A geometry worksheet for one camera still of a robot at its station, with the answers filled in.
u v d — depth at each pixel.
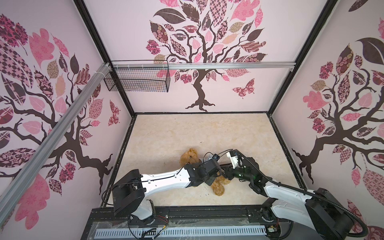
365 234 0.38
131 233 0.70
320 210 0.42
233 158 0.75
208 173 0.59
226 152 0.61
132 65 0.91
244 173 0.69
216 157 0.70
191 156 0.84
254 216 0.74
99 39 0.78
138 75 0.95
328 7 0.69
